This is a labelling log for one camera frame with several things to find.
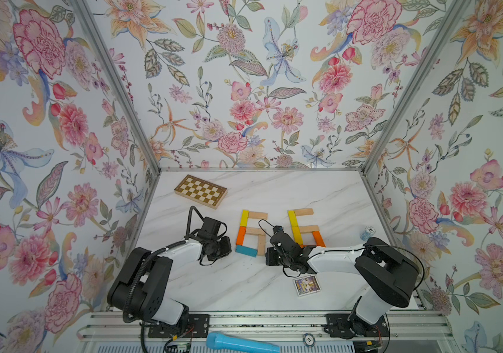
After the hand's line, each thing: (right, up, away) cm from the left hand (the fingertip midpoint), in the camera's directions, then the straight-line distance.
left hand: (235, 247), depth 91 cm
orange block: (+2, +4, +4) cm, 6 cm away
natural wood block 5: (+32, +7, +7) cm, 34 cm away
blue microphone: (-3, -23, -23) cm, 33 cm away
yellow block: (+3, +11, +10) cm, 15 cm away
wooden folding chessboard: (-19, +23, +19) cm, 35 cm away
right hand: (+12, -2, 0) cm, 12 cm away
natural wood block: (+10, +12, +12) cm, 19 cm away
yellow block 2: (+26, +11, +10) cm, 30 cm away
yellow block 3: (+27, +3, +4) cm, 27 cm away
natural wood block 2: (+9, +6, +5) cm, 12 cm away
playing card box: (+27, -12, -9) cm, 31 cm away
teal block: (+5, -1, 0) cm, 5 cm away
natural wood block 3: (+11, +1, +1) cm, 11 cm away
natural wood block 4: (+31, +14, +13) cm, 36 cm away
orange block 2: (+35, +3, +4) cm, 36 cm away
